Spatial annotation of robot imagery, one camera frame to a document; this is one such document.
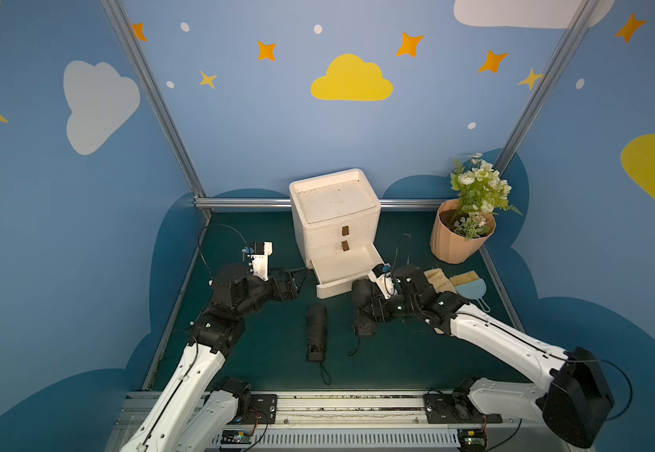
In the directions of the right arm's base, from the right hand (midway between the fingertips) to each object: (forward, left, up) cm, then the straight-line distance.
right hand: (367, 304), depth 80 cm
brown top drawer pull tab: (+23, +7, +6) cm, 25 cm away
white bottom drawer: (+17, +10, -10) cm, 22 cm away
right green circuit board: (-29, -29, -17) cm, 44 cm away
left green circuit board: (-33, +33, -14) cm, 48 cm away
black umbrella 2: (-4, +15, -11) cm, 19 cm away
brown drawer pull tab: (+22, +7, -2) cm, 24 cm away
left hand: (+3, +20, +14) cm, 24 cm away
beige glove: (+18, -28, -14) cm, 37 cm away
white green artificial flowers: (+33, -35, +15) cm, 51 cm away
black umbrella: (+2, +1, +3) cm, 4 cm away
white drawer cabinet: (+25, +11, +10) cm, 29 cm away
